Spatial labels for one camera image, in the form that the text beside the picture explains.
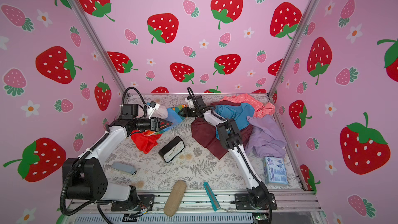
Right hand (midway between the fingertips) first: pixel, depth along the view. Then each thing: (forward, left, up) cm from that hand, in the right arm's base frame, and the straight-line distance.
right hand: (181, 113), depth 107 cm
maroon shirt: (-13, -19, -4) cm, 24 cm away
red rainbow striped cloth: (-25, +15, +2) cm, 29 cm away
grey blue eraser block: (-40, +24, -2) cm, 47 cm away
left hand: (-22, -1, +17) cm, 28 cm away
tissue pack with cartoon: (-34, -58, +1) cm, 67 cm away
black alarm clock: (-29, -3, +5) cm, 30 cm away
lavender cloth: (-16, -55, +2) cm, 57 cm away
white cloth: (-4, +12, +4) cm, 13 cm away
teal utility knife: (-52, -28, -3) cm, 59 cm away
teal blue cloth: (-2, -39, +7) cm, 40 cm away
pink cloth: (+10, -55, 0) cm, 56 cm away
